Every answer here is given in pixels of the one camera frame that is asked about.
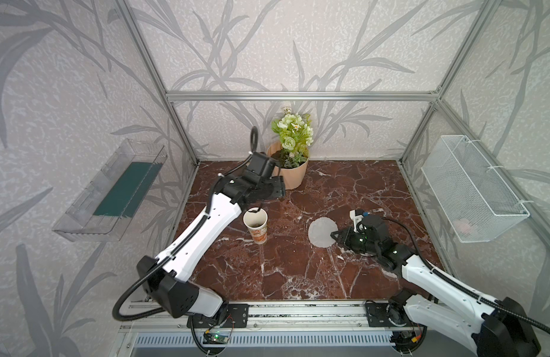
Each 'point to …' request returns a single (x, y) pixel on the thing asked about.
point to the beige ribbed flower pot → (293, 178)
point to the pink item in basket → (461, 224)
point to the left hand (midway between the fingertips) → (280, 188)
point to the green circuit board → (219, 338)
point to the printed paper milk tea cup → (256, 218)
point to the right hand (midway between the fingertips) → (329, 233)
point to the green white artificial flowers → (296, 134)
